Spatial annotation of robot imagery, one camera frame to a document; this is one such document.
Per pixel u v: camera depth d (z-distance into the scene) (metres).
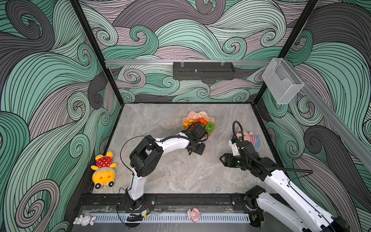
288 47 0.86
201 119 1.02
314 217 0.40
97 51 0.88
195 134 0.71
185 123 1.01
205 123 1.02
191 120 1.04
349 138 0.53
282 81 0.79
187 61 0.93
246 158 0.57
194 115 1.07
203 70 0.96
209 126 0.95
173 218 0.70
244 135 0.92
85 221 0.66
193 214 0.67
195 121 1.04
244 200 0.73
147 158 0.49
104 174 0.76
